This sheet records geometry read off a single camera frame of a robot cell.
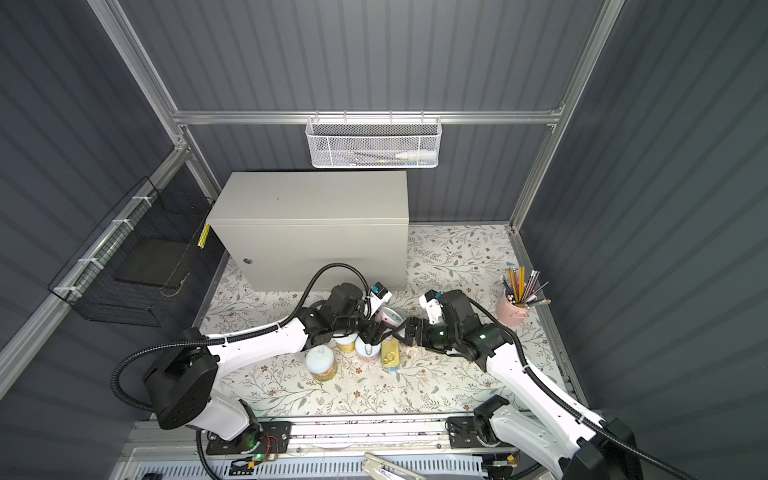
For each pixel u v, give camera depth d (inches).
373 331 28.4
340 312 25.8
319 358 31.0
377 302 28.8
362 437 29.7
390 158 36.8
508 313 34.2
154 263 30.2
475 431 28.8
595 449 15.6
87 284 24.2
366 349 32.5
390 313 33.0
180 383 17.4
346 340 33.0
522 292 35.0
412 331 26.8
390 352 32.7
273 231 44.7
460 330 23.5
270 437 28.5
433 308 28.4
